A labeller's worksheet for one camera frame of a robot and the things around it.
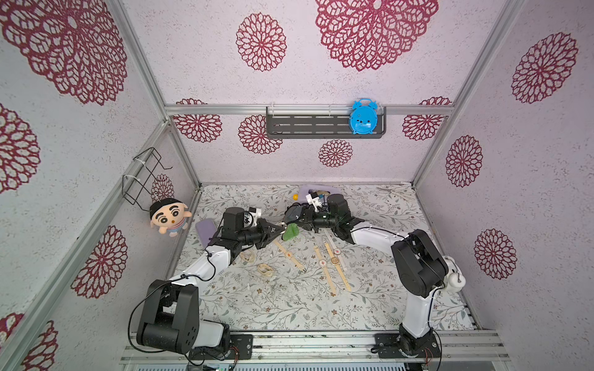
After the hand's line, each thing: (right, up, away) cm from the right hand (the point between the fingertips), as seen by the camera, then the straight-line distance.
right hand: (287, 218), depth 84 cm
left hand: (-1, -4, -2) cm, 4 cm away
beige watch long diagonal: (0, -16, +11) cm, 19 cm away
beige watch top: (-9, -21, +8) cm, 24 cm away
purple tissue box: (+6, +12, +23) cm, 27 cm away
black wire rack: (-49, +11, -8) cm, 51 cm away
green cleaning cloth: (+1, -5, -2) cm, 5 cm away
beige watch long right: (+19, -18, +9) cm, 27 cm away
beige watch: (-15, -15, +12) cm, 25 cm away
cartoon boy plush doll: (-43, +1, 0) cm, 43 cm away
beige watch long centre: (+14, -19, +9) cm, 25 cm away
